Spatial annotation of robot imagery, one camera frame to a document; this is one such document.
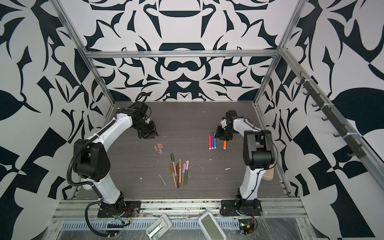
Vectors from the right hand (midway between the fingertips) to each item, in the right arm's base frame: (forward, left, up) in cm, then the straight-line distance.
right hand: (218, 135), depth 97 cm
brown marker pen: (-24, +25, -3) cm, 35 cm away
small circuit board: (-47, -8, -5) cm, 48 cm away
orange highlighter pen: (-5, -3, -3) cm, 7 cm away
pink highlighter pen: (-3, +6, -3) cm, 7 cm away
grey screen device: (-48, +9, +1) cm, 49 cm away
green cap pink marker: (-15, +29, -3) cm, 32 cm away
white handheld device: (-48, +32, -1) cm, 58 cm away
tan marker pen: (-23, +28, -2) cm, 36 cm away
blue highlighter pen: (+2, +2, -2) cm, 4 cm away
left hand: (-4, +37, +11) cm, 38 cm away
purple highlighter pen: (-2, +4, -4) cm, 6 cm away
